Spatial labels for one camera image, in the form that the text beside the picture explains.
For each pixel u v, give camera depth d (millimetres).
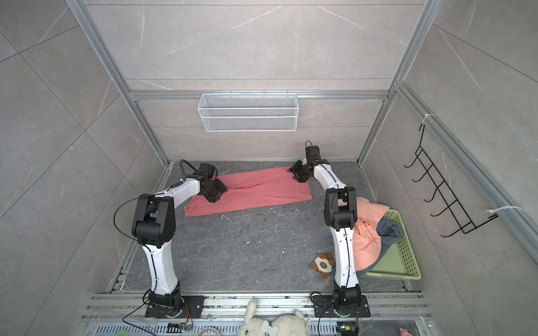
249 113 1011
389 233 894
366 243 779
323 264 809
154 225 543
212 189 873
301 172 979
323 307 729
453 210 627
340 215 636
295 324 624
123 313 733
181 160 842
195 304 735
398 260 850
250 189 1062
